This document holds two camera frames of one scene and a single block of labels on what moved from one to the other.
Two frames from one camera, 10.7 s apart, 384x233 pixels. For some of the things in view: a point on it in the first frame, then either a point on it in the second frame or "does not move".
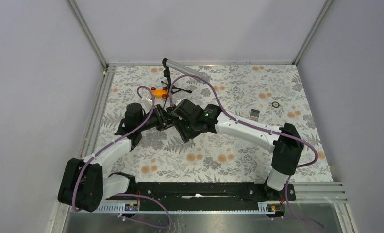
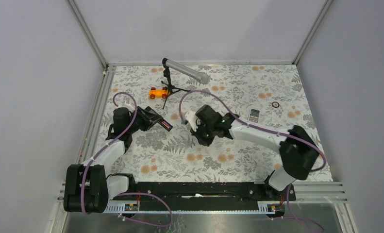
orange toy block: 163,92 does not move
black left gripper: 164,119 to 148,119
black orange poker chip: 275,104 does not move
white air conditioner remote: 254,115 does not move
